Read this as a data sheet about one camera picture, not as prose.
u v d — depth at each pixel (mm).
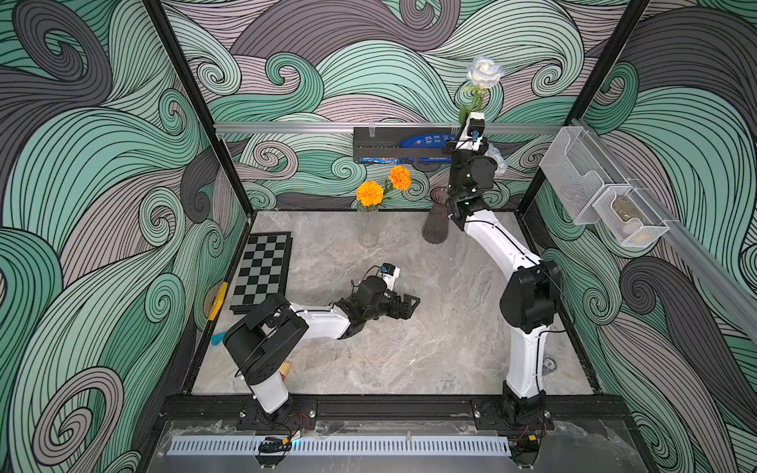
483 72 610
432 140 925
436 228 1102
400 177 831
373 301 698
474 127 601
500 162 823
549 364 777
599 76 811
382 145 961
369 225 1069
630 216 655
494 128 944
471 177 602
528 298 513
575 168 789
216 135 954
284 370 791
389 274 787
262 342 448
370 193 780
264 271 978
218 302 950
